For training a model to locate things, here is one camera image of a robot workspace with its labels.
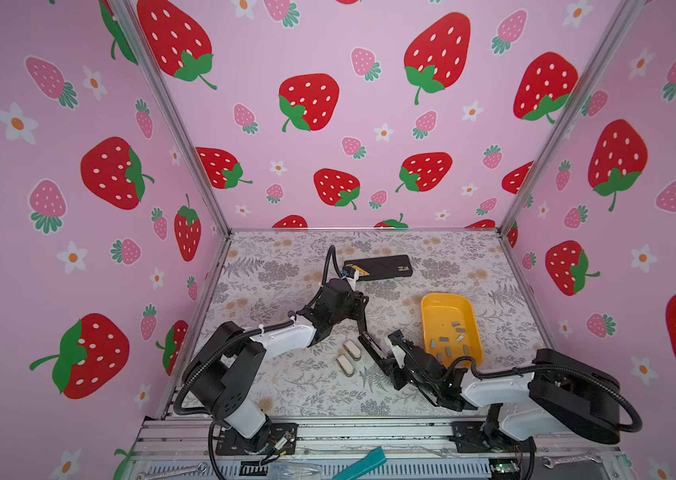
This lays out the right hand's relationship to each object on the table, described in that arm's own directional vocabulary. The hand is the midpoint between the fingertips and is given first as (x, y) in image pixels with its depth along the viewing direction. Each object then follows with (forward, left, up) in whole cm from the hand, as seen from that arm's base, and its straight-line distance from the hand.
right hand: (380, 361), depth 85 cm
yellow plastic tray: (+15, -22, -3) cm, 27 cm away
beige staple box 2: (-3, +10, +1) cm, 10 cm away
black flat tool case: (+35, +2, 0) cm, 35 cm away
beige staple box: (+2, +9, +1) cm, 9 cm away
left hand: (+15, +5, +9) cm, 19 cm away
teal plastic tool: (-23, 0, -3) cm, 24 cm away
